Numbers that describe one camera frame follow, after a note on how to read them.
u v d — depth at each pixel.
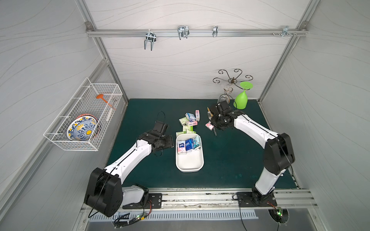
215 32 0.78
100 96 0.79
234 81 0.89
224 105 0.71
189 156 0.89
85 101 0.71
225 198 0.76
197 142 0.88
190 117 1.04
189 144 0.89
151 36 0.78
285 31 0.77
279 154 0.49
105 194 0.40
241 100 0.89
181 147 0.88
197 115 1.05
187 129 0.99
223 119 0.66
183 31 0.76
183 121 1.04
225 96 0.90
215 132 1.01
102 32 0.77
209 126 0.89
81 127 0.62
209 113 1.12
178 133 0.97
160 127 0.66
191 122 1.01
